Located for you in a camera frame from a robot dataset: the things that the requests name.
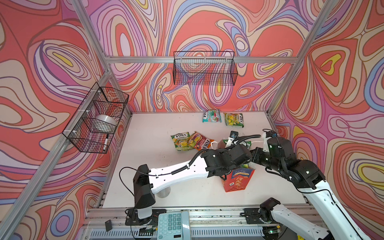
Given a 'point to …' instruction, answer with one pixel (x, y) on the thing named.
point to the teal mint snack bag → (213, 116)
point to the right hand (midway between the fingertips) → (250, 155)
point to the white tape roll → (103, 123)
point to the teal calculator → (173, 226)
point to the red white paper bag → (237, 179)
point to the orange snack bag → (199, 142)
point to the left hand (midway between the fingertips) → (238, 152)
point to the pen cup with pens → (164, 192)
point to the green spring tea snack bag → (183, 141)
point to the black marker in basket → (104, 147)
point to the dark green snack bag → (248, 144)
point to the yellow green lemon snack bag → (234, 119)
